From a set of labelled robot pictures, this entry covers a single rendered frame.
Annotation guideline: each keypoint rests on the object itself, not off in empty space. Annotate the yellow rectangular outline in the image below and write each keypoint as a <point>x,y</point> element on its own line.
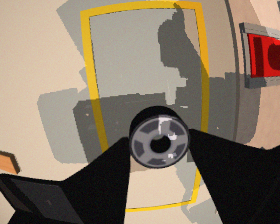
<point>90,71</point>

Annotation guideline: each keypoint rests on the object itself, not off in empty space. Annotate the black rubber tyre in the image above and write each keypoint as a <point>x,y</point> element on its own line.
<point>163,152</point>

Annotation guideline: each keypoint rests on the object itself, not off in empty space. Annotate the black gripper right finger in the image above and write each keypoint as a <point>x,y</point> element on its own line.
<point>240,178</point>

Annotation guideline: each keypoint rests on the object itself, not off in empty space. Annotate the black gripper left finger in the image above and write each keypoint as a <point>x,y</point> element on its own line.
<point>96,194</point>

